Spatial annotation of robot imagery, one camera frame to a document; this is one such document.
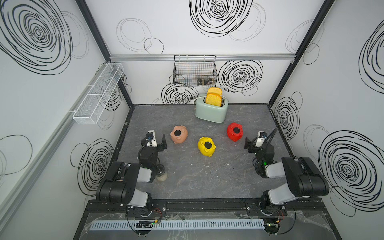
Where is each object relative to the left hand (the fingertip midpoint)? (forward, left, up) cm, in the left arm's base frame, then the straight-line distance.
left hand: (155, 134), depth 87 cm
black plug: (+5, -12, -4) cm, 14 cm away
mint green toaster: (+20, -37, -2) cm, 42 cm away
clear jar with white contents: (-22, -7, -3) cm, 24 cm away
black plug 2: (-3, -32, -4) cm, 32 cm away
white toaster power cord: (+29, -21, +1) cm, 35 cm away
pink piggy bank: (+2, -16, -5) cm, 17 cm away
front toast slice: (+24, -35, +8) cm, 43 cm away
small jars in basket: (+25, -29, +21) cm, 44 cm away
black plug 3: (+8, -50, -3) cm, 50 cm away
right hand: (+2, -61, -4) cm, 62 cm away
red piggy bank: (+4, -48, -5) cm, 48 cm away
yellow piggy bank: (-8, -29, -3) cm, 30 cm away
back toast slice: (+30, -36, +11) cm, 48 cm away
